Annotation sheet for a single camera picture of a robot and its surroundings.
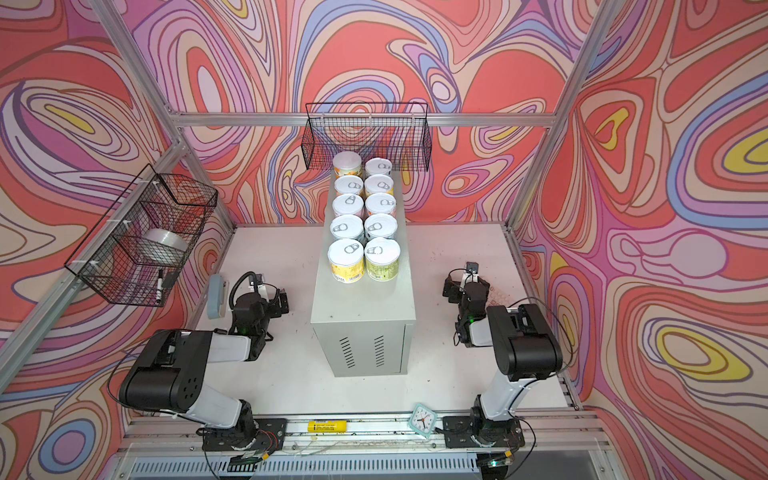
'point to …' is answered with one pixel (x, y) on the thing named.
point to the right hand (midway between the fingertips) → (465, 281)
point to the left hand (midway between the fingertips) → (271, 289)
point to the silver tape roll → (169, 238)
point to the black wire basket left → (144, 241)
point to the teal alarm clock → (422, 420)
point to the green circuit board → (241, 463)
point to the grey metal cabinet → (368, 327)
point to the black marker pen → (160, 286)
